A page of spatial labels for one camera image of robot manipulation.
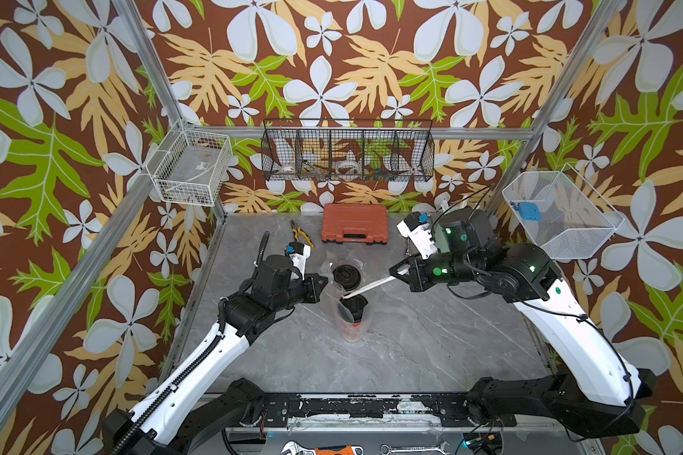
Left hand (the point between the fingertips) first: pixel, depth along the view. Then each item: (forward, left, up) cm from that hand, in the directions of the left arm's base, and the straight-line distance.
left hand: (330, 277), depth 72 cm
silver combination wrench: (-35, -28, -24) cm, 51 cm away
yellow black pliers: (+37, +15, -24) cm, 47 cm away
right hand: (-5, -13, +11) cm, 18 cm away
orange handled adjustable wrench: (-35, +8, -23) cm, 43 cm away
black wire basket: (+49, -5, +6) cm, 49 cm away
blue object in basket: (+23, -60, +2) cm, 65 cm away
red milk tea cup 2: (-7, -6, -6) cm, 12 cm away
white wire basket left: (+34, +44, +9) cm, 57 cm away
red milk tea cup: (+6, -5, -8) cm, 11 cm away
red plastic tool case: (+38, -8, -21) cm, 44 cm away
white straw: (-4, -7, 0) cm, 8 cm away
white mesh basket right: (+21, -68, +4) cm, 71 cm away
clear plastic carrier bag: (-1, -2, -6) cm, 6 cm away
